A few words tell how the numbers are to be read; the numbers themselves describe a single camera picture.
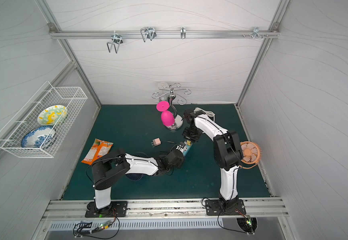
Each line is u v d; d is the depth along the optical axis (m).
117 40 0.78
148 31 0.76
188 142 0.91
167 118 0.91
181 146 0.78
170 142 0.99
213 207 0.73
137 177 0.78
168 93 0.91
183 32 0.75
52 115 0.70
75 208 0.75
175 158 0.69
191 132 0.79
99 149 0.93
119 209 0.73
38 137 0.62
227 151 0.52
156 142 0.96
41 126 0.62
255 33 0.77
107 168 0.50
